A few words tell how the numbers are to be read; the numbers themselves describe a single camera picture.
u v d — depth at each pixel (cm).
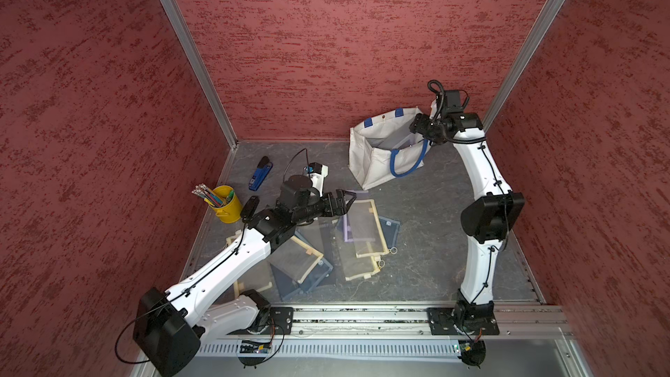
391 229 94
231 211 89
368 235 90
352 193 69
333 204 64
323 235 90
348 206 67
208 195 85
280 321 75
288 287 80
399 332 74
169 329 37
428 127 79
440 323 74
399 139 93
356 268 85
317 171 67
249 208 93
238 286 80
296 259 86
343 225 92
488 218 55
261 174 107
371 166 95
